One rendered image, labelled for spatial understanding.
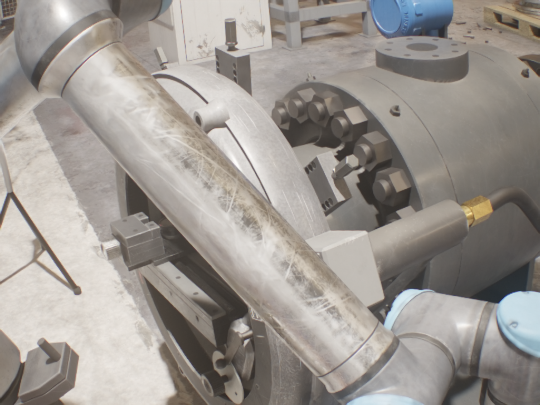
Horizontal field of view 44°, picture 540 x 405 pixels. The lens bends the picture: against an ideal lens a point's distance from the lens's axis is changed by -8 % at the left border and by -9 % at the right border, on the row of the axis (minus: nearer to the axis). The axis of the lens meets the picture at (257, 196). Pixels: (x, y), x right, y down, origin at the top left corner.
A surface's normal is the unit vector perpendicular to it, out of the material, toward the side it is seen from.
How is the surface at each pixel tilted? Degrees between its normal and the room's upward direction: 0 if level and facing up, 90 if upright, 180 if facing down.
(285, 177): 46
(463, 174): 59
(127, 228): 2
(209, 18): 90
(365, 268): 68
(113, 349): 0
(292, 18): 90
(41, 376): 25
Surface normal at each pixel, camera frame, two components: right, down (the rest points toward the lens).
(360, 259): 0.44, -0.04
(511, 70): 0.12, -0.69
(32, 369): -0.47, -0.73
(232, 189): 0.39, -0.39
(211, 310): -0.11, -0.91
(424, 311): -0.32, -0.90
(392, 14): -0.85, 0.29
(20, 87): -0.15, 0.80
